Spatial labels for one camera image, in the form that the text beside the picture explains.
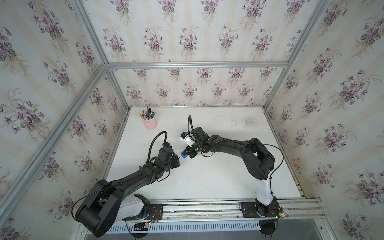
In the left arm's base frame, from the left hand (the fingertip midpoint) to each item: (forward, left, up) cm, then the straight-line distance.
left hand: (180, 160), depth 87 cm
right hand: (+5, -4, 0) cm, 7 cm away
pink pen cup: (+26, +22, +2) cm, 34 cm away
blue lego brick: (+4, -1, 0) cm, 5 cm away
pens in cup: (+33, +25, +5) cm, 41 cm away
